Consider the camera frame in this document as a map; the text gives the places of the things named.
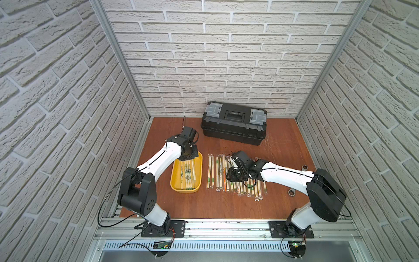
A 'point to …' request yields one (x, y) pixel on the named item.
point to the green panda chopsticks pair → (265, 188)
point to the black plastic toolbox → (234, 122)
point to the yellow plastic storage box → (186, 176)
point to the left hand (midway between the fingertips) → (196, 152)
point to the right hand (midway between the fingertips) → (229, 177)
